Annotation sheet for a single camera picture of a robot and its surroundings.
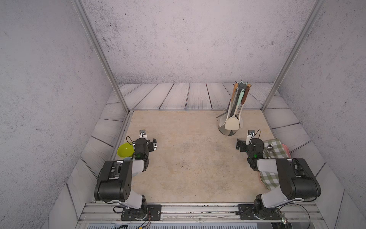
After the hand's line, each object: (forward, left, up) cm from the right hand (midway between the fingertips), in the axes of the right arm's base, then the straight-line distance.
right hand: (247, 138), depth 94 cm
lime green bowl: (-6, +80, -5) cm, 80 cm away
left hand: (-1, +65, +2) cm, 65 cm away
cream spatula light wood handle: (+15, +14, 0) cm, 20 cm away
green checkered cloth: (-4, -18, -6) cm, 20 cm away
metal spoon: (-3, -16, -6) cm, 18 cm away
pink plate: (-4, -27, -7) cm, 29 cm away
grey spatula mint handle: (+18, +14, +4) cm, 23 cm away
